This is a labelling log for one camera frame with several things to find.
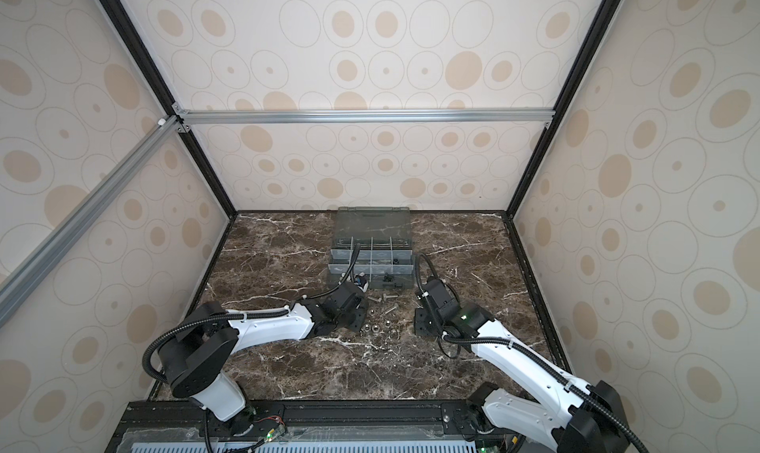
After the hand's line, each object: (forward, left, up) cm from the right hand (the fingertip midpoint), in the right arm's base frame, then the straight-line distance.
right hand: (429, 319), depth 81 cm
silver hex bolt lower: (+7, +11, -8) cm, 15 cm away
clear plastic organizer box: (+27, +14, -7) cm, 32 cm away
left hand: (+4, +17, -5) cm, 18 cm away
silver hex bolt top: (+11, +12, -8) cm, 18 cm away
